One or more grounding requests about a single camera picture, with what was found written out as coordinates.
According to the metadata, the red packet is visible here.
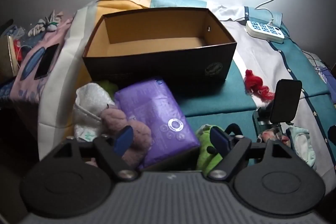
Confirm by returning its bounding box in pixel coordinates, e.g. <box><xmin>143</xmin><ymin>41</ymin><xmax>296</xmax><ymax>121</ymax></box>
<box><xmin>13</xmin><ymin>40</ymin><xmax>23</xmax><ymax>62</ymax></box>

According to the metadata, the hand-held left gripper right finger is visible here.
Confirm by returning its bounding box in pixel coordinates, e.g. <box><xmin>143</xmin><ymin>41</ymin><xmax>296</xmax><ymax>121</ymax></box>
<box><xmin>209</xmin><ymin>126</ymin><xmax>300</xmax><ymax>182</ymax></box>

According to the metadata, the black cardboard shoe box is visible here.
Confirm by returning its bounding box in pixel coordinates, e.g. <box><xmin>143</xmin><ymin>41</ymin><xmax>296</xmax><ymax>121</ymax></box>
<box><xmin>82</xmin><ymin>7</ymin><xmax>238</xmax><ymax>94</ymax></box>

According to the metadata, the gold paper bag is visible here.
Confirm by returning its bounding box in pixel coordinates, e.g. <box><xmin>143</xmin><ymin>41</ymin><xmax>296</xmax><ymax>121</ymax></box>
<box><xmin>0</xmin><ymin>35</ymin><xmax>19</xmax><ymax>77</ymax></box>

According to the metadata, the white towel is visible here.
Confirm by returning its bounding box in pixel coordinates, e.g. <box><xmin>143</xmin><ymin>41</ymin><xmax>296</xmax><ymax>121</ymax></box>
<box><xmin>72</xmin><ymin>82</ymin><xmax>116</xmax><ymax>142</ymax></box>

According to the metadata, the pink printed blanket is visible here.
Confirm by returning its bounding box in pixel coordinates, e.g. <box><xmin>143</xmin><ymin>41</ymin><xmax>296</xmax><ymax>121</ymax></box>
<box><xmin>0</xmin><ymin>13</ymin><xmax>76</xmax><ymax>109</ymax></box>

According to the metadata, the thin white cable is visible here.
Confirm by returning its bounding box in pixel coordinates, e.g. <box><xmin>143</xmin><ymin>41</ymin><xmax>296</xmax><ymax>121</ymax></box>
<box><xmin>16</xmin><ymin>44</ymin><xmax>34</xmax><ymax>67</ymax></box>

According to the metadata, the blue printed cloth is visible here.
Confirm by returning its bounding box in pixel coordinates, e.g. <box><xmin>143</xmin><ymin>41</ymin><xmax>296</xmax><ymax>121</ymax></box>
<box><xmin>315</xmin><ymin>56</ymin><xmax>336</xmax><ymax>93</ymax></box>

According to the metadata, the purple plastic packet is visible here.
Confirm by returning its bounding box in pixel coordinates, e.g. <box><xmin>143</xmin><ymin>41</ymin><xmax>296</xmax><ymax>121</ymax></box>
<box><xmin>114</xmin><ymin>77</ymin><xmax>200</xmax><ymax>170</ymax></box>

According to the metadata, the black phone stand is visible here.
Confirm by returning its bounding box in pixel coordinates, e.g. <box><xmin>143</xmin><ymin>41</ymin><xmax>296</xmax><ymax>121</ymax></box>
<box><xmin>253</xmin><ymin>80</ymin><xmax>302</xmax><ymax>132</ymax></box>

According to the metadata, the black smartphone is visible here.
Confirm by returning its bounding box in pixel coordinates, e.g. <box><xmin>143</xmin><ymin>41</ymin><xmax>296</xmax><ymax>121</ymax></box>
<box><xmin>34</xmin><ymin>43</ymin><xmax>59</xmax><ymax>80</ymax></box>

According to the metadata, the white power strip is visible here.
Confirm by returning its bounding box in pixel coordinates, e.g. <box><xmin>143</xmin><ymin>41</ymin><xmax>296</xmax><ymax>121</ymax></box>
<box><xmin>245</xmin><ymin>20</ymin><xmax>285</xmax><ymax>43</ymax></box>

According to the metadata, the black cable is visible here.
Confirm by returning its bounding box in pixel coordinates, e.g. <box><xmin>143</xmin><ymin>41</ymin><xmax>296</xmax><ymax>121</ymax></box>
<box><xmin>306</xmin><ymin>51</ymin><xmax>331</xmax><ymax>75</ymax></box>

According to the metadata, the pink plush rabbit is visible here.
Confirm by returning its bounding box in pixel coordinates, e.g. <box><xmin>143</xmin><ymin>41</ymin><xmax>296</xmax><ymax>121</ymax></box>
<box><xmin>101</xmin><ymin>106</ymin><xmax>152</xmax><ymax>167</ymax></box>

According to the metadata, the pink floral fabric item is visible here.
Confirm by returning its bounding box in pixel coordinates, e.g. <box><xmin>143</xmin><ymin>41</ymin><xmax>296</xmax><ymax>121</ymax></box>
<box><xmin>259</xmin><ymin>128</ymin><xmax>290</xmax><ymax>147</ymax></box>

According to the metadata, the small white bunny doll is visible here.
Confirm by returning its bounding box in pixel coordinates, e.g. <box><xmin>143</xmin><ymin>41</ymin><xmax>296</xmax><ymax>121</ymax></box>
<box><xmin>45</xmin><ymin>10</ymin><xmax>63</xmax><ymax>31</ymax></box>

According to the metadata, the green plush bug toy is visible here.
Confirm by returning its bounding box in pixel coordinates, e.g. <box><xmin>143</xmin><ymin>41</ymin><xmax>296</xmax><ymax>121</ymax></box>
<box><xmin>196</xmin><ymin>123</ymin><xmax>243</xmax><ymax>177</ymax></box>

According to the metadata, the clear plastic bag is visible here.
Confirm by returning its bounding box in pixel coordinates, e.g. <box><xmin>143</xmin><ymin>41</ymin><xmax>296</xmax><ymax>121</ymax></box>
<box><xmin>7</xmin><ymin>26</ymin><xmax>25</xmax><ymax>38</ymax></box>

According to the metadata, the white glove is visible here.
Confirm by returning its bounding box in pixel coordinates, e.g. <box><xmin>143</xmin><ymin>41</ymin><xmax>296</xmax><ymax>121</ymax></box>
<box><xmin>28</xmin><ymin>19</ymin><xmax>49</xmax><ymax>36</ymax></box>

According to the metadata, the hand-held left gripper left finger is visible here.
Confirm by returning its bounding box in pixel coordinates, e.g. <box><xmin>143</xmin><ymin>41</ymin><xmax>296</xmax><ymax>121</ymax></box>
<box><xmin>43</xmin><ymin>126</ymin><xmax>138</xmax><ymax>182</ymax></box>

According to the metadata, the light blue soft cloth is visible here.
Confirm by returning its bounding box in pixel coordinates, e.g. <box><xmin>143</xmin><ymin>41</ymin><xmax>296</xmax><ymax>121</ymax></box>
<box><xmin>286</xmin><ymin>126</ymin><xmax>317</xmax><ymax>168</ymax></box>

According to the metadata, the red yarn bundle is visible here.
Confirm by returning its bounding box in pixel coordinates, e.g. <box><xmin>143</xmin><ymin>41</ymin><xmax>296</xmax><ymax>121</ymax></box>
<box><xmin>244</xmin><ymin>69</ymin><xmax>275</xmax><ymax>102</ymax></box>

